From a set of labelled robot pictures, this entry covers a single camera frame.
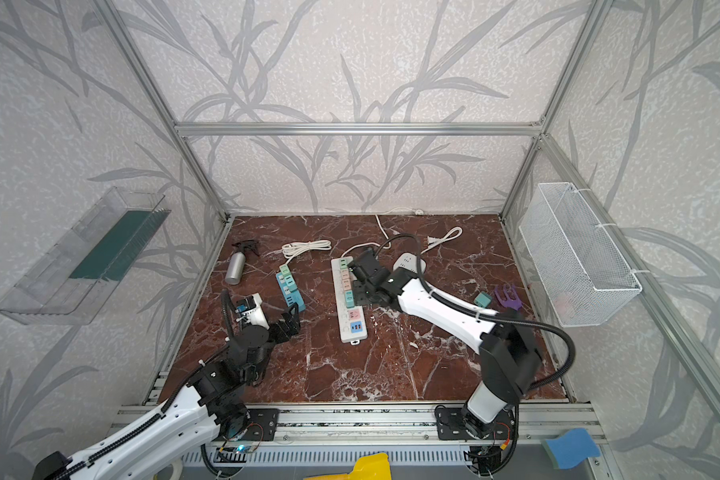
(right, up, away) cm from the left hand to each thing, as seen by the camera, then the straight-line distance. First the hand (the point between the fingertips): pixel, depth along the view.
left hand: (291, 301), depth 80 cm
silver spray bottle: (-26, +9, +24) cm, 37 cm away
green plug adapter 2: (-5, +4, +13) cm, 14 cm away
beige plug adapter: (+13, +6, +14) cm, 20 cm away
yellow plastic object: (+21, -36, -12) cm, 43 cm away
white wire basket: (+67, +9, -20) cm, 70 cm away
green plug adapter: (-7, +7, +16) cm, 19 cm away
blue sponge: (+69, -33, -11) cm, 77 cm away
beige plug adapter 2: (+14, +3, +11) cm, 18 cm away
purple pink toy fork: (+68, -4, +16) cm, 70 cm away
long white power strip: (+15, -8, +9) cm, 19 cm away
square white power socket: (+34, +9, +23) cm, 42 cm away
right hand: (+21, +5, +5) cm, 22 cm away
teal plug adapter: (+15, -1, +9) cm, 17 cm away
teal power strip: (-5, 0, +16) cm, 16 cm away
